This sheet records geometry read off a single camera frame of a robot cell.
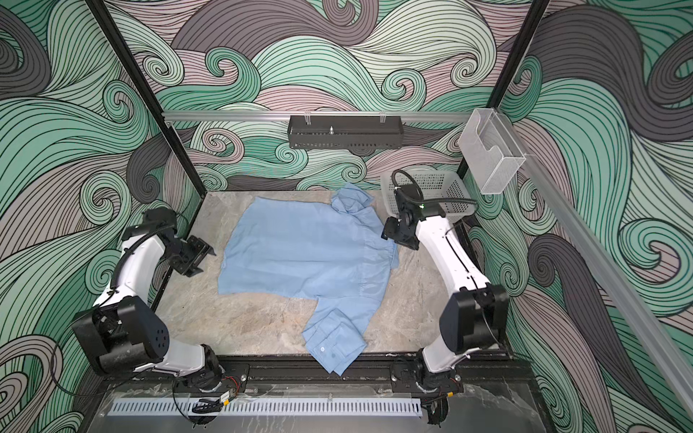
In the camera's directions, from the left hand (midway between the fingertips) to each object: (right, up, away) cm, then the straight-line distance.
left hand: (211, 256), depth 82 cm
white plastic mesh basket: (+87, +25, +36) cm, 98 cm away
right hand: (+58, +6, +2) cm, 58 cm away
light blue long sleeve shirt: (+40, -2, +16) cm, 43 cm away
